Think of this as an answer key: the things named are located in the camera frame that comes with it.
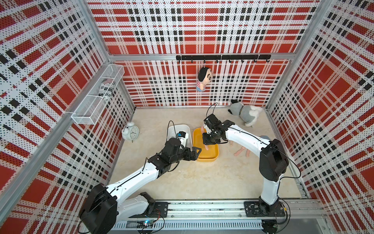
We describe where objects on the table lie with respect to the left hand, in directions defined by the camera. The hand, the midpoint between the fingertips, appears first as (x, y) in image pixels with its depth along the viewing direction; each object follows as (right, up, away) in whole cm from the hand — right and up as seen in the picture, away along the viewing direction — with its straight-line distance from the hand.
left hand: (196, 149), depth 80 cm
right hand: (+6, +3, +7) cm, 10 cm away
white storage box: (-17, +9, +21) cm, 28 cm away
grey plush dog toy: (+38, +21, +24) cm, 50 cm away
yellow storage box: (+9, -6, +10) cm, 14 cm away
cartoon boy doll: (+5, +44, +10) cm, 45 cm away
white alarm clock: (-44, +9, +14) cm, 47 cm away
